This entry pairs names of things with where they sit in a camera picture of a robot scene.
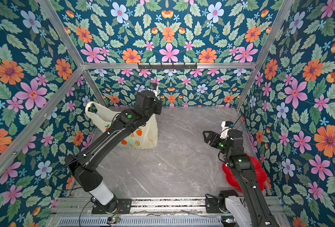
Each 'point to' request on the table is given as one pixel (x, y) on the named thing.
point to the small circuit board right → (228, 221)
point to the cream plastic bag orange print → (144, 137)
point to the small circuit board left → (110, 220)
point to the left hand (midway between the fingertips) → (158, 98)
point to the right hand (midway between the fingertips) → (212, 132)
